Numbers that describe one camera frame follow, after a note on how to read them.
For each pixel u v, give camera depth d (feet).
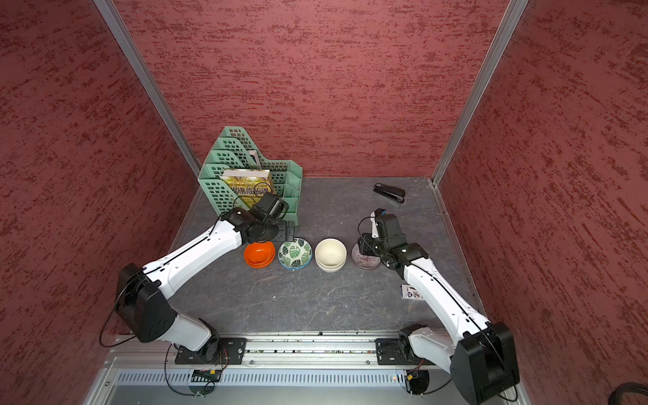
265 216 2.03
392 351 2.43
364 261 2.96
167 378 2.28
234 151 3.33
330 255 3.01
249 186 2.86
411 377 2.33
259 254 2.94
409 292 2.79
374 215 2.50
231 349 2.45
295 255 3.02
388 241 2.00
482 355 1.27
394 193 3.70
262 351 2.48
